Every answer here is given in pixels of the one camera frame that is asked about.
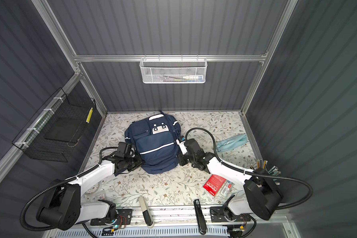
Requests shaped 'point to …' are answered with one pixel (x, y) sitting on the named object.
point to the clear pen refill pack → (227, 188)
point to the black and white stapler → (147, 214)
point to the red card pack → (213, 184)
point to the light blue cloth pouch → (231, 142)
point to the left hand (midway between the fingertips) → (145, 160)
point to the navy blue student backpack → (154, 138)
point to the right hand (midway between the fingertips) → (179, 156)
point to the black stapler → (200, 218)
